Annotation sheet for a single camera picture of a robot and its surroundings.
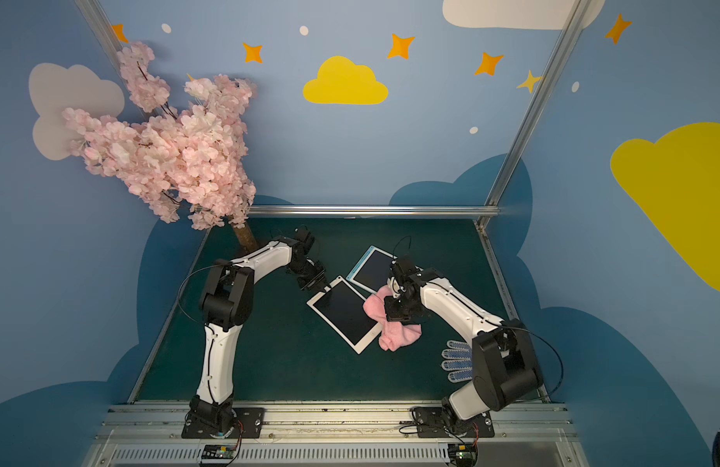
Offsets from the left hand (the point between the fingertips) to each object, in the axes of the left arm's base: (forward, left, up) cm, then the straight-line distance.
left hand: (331, 283), depth 100 cm
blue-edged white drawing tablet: (+9, -15, -5) cm, 18 cm away
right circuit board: (-48, -38, -5) cm, 61 cm away
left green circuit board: (-49, +24, -4) cm, 55 cm away
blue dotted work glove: (-25, -40, -2) cm, 47 cm away
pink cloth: (-21, -20, +6) cm, 29 cm away
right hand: (-13, -21, +5) cm, 26 cm away
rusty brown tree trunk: (+12, +31, +8) cm, 34 cm away
